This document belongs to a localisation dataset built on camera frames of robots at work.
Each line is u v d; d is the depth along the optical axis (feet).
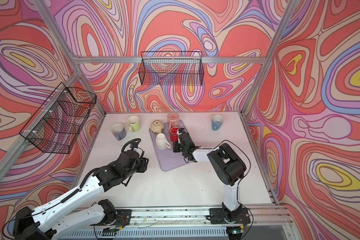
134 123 3.33
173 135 3.22
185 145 2.50
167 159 3.08
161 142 3.06
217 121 3.38
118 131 3.39
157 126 3.32
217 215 2.41
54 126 2.22
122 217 2.38
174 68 3.16
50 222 1.35
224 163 1.69
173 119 3.32
